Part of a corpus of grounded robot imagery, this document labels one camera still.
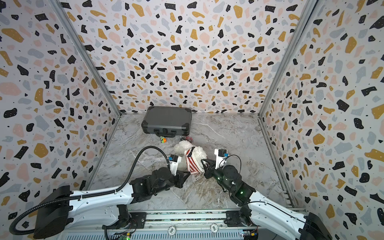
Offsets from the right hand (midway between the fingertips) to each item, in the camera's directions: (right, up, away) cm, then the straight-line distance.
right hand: (202, 157), depth 72 cm
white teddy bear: (-2, +1, 0) cm, 2 cm away
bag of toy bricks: (-9, +7, +32) cm, 34 cm away
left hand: (-4, -8, +1) cm, 9 cm away
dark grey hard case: (-25, +19, +34) cm, 46 cm away
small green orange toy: (-27, +6, +31) cm, 41 cm away
